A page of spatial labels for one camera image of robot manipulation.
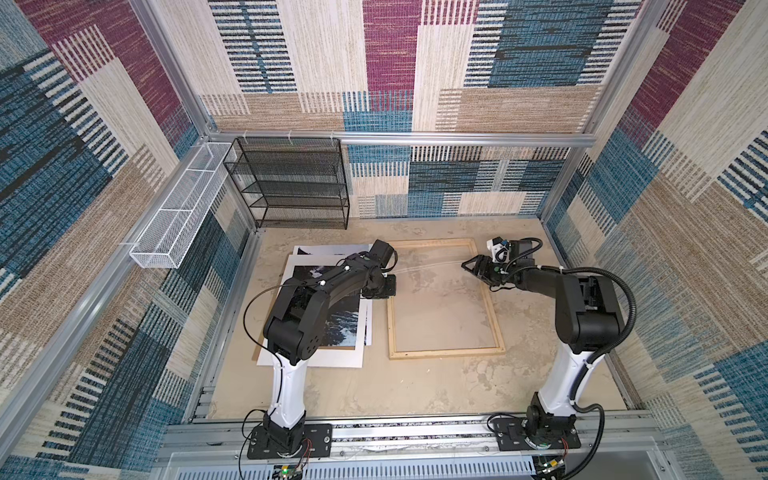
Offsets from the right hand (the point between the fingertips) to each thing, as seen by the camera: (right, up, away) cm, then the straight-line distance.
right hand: (467, 269), depth 99 cm
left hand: (-25, -6, -3) cm, 26 cm away
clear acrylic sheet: (-9, -12, -3) cm, 15 cm away
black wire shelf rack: (-62, +31, +12) cm, 70 cm away
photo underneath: (-44, +6, +15) cm, 47 cm away
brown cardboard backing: (-48, -10, -47) cm, 68 cm away
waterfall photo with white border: (-39, -22, -10) cm, 46 cm away
